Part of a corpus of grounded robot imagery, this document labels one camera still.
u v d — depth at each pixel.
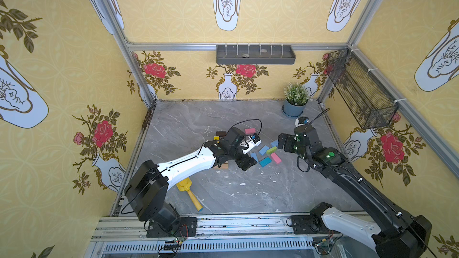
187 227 0.73
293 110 1.08
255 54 0.92
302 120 0.67
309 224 0.69
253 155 0.95
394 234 0.39
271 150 0.94
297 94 1.00
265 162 0.93
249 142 0.71
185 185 0.82
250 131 1.09
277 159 0.93
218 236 0.72
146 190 0.42
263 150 0.95
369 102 0.84
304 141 0.58
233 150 0.68
